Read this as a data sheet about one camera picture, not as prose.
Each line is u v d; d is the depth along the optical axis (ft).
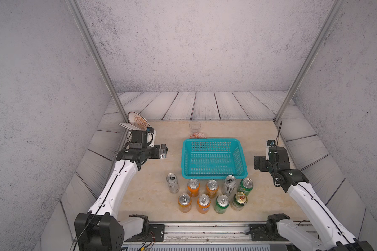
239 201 2.39
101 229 1.26
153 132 2.43
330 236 1.30
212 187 2.54
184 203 2.38
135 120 3.43
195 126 3.68
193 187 2.53
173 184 2.50
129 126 3.00
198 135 3.54
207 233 2.44
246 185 2.53
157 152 2.33
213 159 3.28
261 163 2.38
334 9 2.34
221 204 2.37
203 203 2.38
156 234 2.38
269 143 2.29
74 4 2.28
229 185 2.48
